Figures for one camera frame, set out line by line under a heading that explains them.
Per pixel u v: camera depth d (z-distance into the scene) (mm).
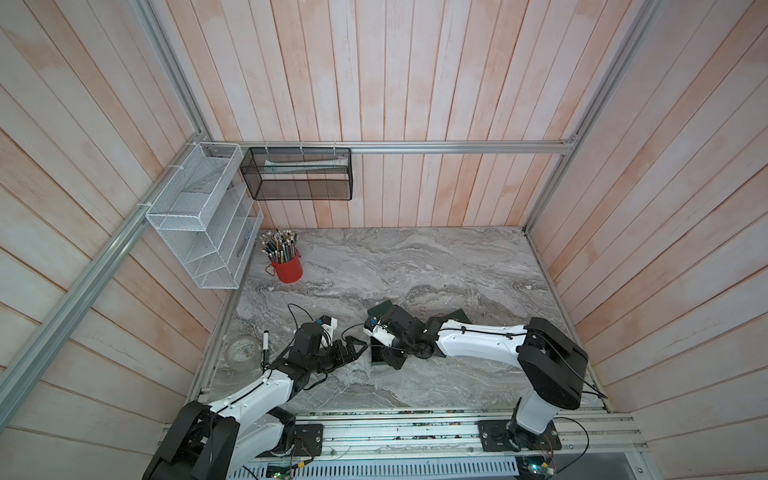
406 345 656
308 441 734
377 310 974
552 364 451
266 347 880
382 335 763
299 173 1044
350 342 777
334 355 749
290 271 1015
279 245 928
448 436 760
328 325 811
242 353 880
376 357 783
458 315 936
